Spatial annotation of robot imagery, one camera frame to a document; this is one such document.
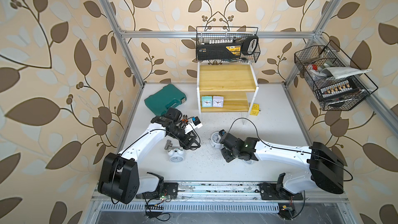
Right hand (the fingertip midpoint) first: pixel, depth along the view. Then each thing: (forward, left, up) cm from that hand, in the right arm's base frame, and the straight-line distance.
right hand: (225, 151), depth 83 cm
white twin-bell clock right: (-6, -12, 0) cm, 13 cm away
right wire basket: (+41, -53, +27) cm, 72 cm away
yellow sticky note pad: (+26, -22, +2) cm, 35 cm away
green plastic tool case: (+40, +34, +2) cm, 53 cm away
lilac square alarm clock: (+22, +3, +17) cm, 28 cm away
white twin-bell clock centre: (+6, +5, +1) cm, 8 cm away
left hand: (+3, +15, +9) cm, 18 cm away
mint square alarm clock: (+22, +9, +17) cm, 29 cm away
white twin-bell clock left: (-3, +26, +5) cm, 26 cm away
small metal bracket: (+6, +32, -3) cm, 33 cm away
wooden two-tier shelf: (+23, -6, +30) cm, 38 cm away
